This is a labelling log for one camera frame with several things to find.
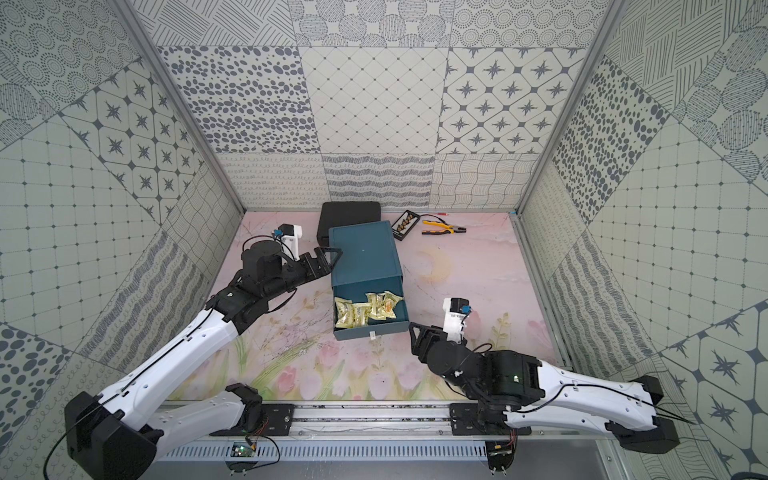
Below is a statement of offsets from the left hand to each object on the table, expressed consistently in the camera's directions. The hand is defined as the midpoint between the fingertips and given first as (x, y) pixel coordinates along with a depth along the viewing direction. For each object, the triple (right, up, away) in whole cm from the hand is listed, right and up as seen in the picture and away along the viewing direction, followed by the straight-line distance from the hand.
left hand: (331, 249), depth 73 cm
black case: (-4, +13, +43) cm, 45 cm away
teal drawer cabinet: (+7, +2, +10) cm, 12 cm away
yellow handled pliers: (+38, +6, +41) cm, 57 cm away
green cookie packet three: (+13, -15, +3) cm, 20 cm away
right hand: (+22, -19, -5) cm, 29 cm away
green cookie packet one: (+4, -17, +1) cm, 17 cm away
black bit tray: (+20, +8, +42) cm, 47 cm away
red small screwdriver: (+36, +13, +49) cm, 62 cm away
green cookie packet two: (+7, -16, +1) cm, 18 cm away
